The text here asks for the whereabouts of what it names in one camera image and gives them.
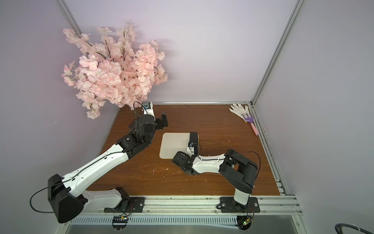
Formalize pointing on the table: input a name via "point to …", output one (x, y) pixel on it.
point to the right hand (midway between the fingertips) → (188, 155)
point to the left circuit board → (120, 222)
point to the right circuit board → (244, 222)
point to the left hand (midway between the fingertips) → (158, 112)
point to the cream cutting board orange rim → (172, 143)
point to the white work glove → (240, 110)
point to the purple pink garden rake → (250, 119)
